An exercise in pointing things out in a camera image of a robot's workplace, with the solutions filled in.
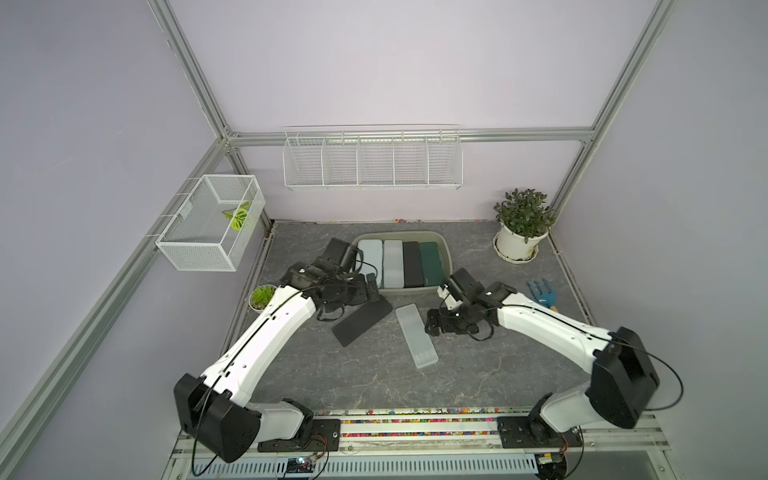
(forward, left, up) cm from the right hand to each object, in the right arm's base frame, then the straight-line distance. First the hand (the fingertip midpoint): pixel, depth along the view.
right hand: (437, 326), depth 83 cm
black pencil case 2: (+6, +22, -9) cm, 25 cm away
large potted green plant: (+32, -31, +9) cm, 46 cm away
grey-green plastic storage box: (+36, -5, -3) cm, 37 cm away
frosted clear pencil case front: (+27, +12, -5) cm, 30 cm away
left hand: (+3, +20, +12) cm, 23 cm away
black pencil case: (+26, +6, -7) cm, 28 cm away
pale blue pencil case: (+31, +20, -5) cm, 37 cm away
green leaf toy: (+23, +55, +21) cm, 63 cm away
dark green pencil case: (+27, -1, -7) cm, 28 cm away
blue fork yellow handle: (+15, -39, -10) cm, 43 cm away
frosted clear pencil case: (+2, +6, -9) cm, 11 cm away
